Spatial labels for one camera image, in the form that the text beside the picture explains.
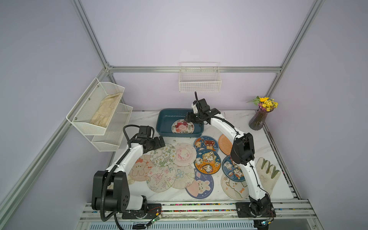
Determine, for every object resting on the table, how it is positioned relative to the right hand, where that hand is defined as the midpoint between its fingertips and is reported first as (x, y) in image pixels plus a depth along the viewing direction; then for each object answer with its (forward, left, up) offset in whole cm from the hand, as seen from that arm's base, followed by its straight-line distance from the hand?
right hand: (183, 120), depth 95 cm
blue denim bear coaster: (-8, -15, -15) cm, 23 cm away
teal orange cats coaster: (-23, -15, -15) cm, 32 cm away
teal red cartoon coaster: (-29, -30, -15) cm, 44 cm away
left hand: (-16, +17, -5) cm, 24 cm away
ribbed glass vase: (+3, -54, -7) cm, 54 cm away
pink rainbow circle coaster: (-18, 0, -15) cm, 23 cm away
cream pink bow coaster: (-34, +15, -14) cm, 39 cm away
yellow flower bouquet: (+4, -54, +9) cm, 55 cm away
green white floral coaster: (-19, +13, -13) cm, 27 cm away
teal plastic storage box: (+15, +15, -13) cm, 25 cm away
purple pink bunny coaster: (-39, -11, -15) cm, 43 cm away
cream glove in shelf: (-4, +44, +16) cm, 48 cm away
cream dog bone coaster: (-41, -30, -14) cm, 52 cm away
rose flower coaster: (+6, +2, -14) cm, 16 cm away
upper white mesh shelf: (-7, +50, +16) cm, 53 cm away
